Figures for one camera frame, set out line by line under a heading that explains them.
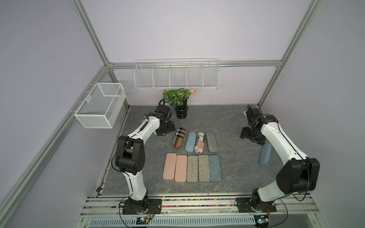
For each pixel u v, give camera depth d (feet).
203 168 2.77
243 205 2.41
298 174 1.39
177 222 5.17
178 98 2.99
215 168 2.77
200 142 3.09
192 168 2.76
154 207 2.42
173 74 3.34
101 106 2.75
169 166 2.77
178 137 3.21
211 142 3.14
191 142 3.15
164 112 2.49
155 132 2.06
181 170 2.72
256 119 1.89
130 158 1.63
